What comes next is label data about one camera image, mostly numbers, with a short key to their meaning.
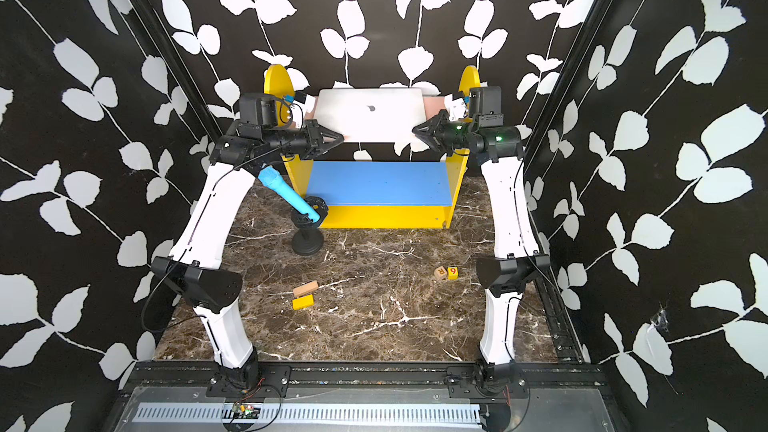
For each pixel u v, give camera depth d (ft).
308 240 3.30
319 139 2.17
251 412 2.35
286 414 2.30
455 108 2.22
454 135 2.05
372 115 2.58
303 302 2.85
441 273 3.00
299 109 1.91
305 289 2.94
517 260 1.61
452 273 2.99
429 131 2.13
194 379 2.46
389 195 3.18
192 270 1.50
